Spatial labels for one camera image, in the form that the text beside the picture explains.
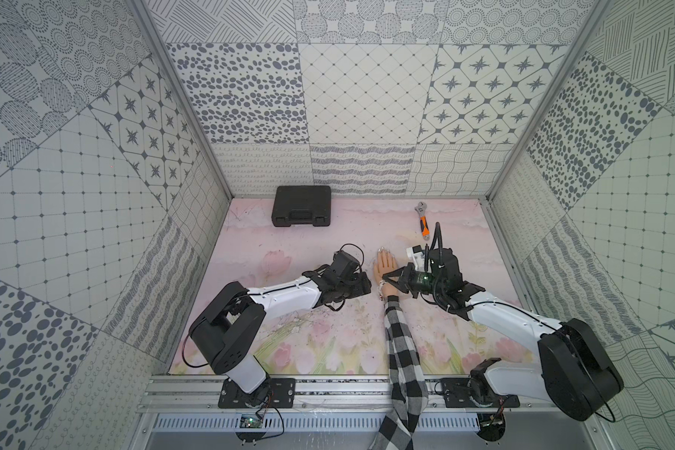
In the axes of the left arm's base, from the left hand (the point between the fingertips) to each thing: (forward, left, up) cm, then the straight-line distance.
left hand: (372, 291), depth 85 cm
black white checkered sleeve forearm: (-25, -9, -2) cm, 27 cm away
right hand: (+1, -3, +6) cm, 7 cm away
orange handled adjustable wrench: (+41, -22, -6) cm, 47 cm away
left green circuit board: (-33, +32, -9) cm, 47 cm away
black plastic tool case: (+41, +28, -4) cm, 50 cm away
